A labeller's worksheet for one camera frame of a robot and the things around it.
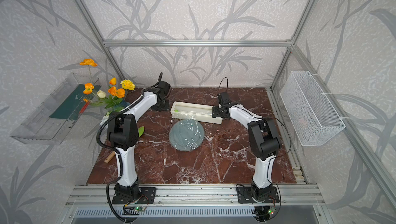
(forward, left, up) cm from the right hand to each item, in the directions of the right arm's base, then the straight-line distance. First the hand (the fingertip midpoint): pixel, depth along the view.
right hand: (218, 111), depth 99 cm
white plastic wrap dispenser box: (-2, +12, +1) cm, 13 cm away
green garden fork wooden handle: (-26, +60, -4) cm, 66 cm away
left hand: (+2, +36, +3) cm, 36 cm away
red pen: (-15, +63, +26) cm, 70 cm away
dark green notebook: (-19, +65, +29) cm, 74 cm away
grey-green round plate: (-14, +20, -4) cm, 25 cm away
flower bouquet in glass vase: (-8, +51, +25) cm, 57 cm away
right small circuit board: (-52, -22, -4) cm, 56 cm away
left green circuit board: (-51, +39, -5) cm, 64 cm away
